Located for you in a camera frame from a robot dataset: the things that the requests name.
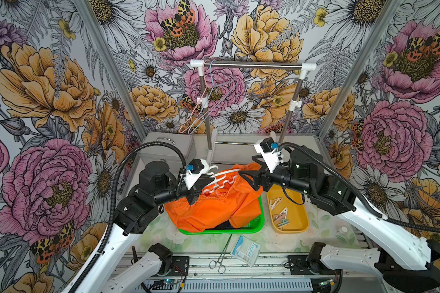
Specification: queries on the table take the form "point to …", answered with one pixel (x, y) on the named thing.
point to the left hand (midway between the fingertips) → (209, 182)
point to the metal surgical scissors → (221, 268)
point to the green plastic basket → (253, 227)
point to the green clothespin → (284, 221)
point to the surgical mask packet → (245, 250)
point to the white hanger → (221, 179)
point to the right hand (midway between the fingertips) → (247, 169)
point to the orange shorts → (232, 196)
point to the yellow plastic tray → (288, 209)
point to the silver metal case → (167, 154)
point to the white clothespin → (272, 206)
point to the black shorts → (226, 225)
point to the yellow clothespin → (285, 211)
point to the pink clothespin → (278, 217)
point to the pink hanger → (180, 132)
